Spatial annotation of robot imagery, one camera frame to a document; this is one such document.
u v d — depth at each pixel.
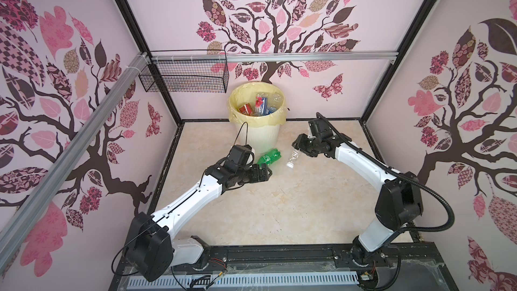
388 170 0.48
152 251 0.39
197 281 0.72
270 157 0.98
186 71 0.95
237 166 0.61
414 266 0.72
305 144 0.78
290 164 0.83
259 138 0.95
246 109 0.95
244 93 0.99
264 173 0.71
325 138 0.66
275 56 0.93
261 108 0.95
